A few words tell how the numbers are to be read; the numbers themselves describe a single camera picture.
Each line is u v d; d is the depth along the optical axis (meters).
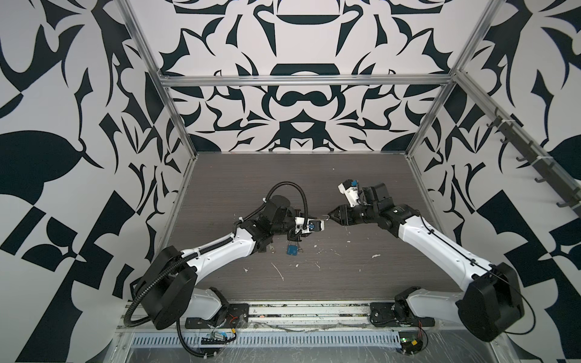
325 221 0.77
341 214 0.74
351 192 0.74
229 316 0.74
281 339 0.71
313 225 0.65
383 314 0.74
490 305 0.40
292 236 0.68
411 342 0.71
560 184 0.54
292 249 0.89
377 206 0.63
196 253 0.46
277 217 0.63
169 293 0.41
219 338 0.72
